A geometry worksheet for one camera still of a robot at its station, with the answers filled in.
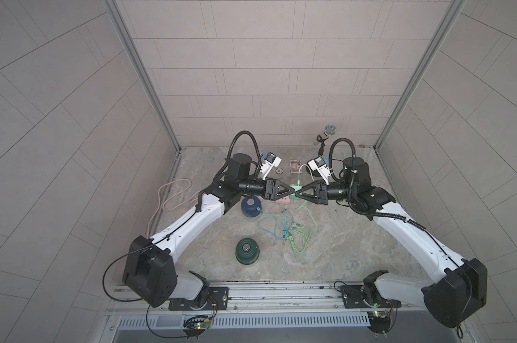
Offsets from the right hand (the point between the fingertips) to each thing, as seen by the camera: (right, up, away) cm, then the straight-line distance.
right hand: (299, 196), depth 67 cm
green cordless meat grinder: (-17, -20, +5) cm, 27 cm away
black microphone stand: (+14, +16, +32) cm, 39 cm away
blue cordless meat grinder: (-17, -6, +16) cm, 24 cm away
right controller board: (+27, -42, +3) cm, 50 cm away
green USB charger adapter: (-1, +2, -1) cm, 3 cm away
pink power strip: (-5, -1, -4) cm, 6 cm away
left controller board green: (-32, -40, -2) cm, 51 cm away
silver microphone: (+15, +24, +18) cm, 33 cm away
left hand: (-3, +1, +1) cm, 3 cm away
